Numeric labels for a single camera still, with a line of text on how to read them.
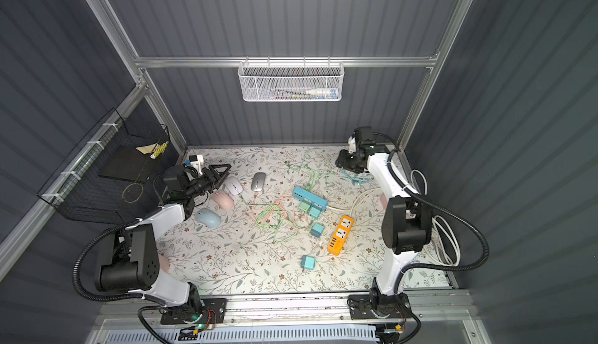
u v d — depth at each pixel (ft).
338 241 2.83
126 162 2.53
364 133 2.38
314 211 3.10
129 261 1.48
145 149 2.66
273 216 3.15
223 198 3.26
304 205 3.16
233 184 3.35
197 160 2.70
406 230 1.64
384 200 3.18
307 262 2.67
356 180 3.47
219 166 2.66
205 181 2.57
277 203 3.26
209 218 3.04
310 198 3.16
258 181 3.44
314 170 3.67
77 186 2.11
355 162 2.57
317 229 2.93
